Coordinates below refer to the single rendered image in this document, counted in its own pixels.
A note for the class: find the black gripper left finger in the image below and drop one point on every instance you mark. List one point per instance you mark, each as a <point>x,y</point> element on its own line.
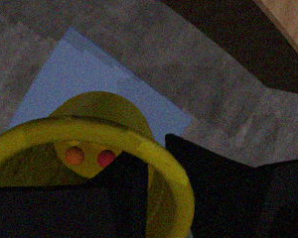
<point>110,205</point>

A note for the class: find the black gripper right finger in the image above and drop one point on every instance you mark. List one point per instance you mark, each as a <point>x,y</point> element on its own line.
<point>233,200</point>

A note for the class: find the orange marble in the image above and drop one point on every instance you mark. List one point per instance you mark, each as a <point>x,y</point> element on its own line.
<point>75,156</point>

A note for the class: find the red marble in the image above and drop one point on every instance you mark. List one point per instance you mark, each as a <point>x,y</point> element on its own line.
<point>105,158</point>

